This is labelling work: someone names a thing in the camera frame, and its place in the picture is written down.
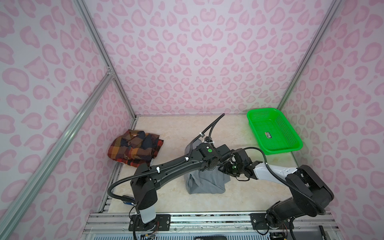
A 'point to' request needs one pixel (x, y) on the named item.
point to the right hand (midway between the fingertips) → (221, 169)
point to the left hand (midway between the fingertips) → (201, 158)
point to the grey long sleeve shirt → (210, 180)
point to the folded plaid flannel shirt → (134, 147)
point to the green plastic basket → (272, 133)
